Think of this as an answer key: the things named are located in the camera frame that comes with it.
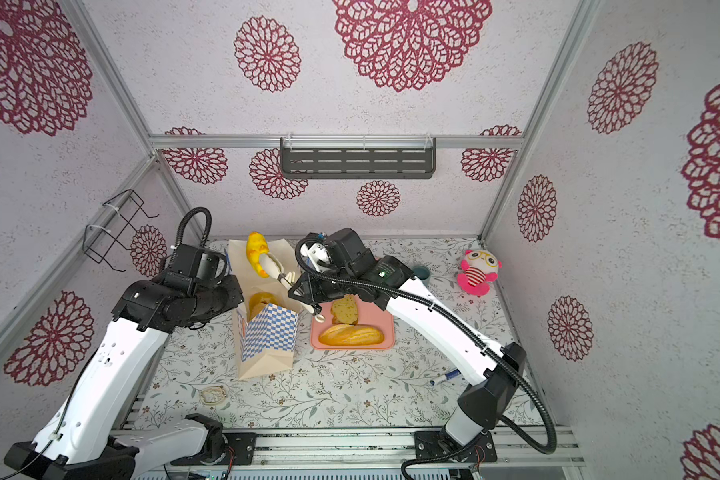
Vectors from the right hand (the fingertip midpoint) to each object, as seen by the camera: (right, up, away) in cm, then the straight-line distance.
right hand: (291, 287), depth 65 cm
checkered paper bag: (-8, -7, +7) cm, 13 cm away
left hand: (-14, -3, +6) cm, 15 cm away
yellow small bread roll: (-10, +9, +8) cm, 16 cm away
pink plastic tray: (+18, -11, +33) cm, 39 cm away
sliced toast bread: (+10, -10, +33) cm, 36 cm away
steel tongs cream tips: (-5, +4, +4) cm, 8 cm away
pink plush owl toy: (+56, +3, +38) cm, 68 cm away
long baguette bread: (+12, -16, +25) cm, 32 cm away
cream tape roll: (-26, -31, +18) cm, 44 cm away
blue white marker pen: (+40, -27, +20) cm, 52 cm away
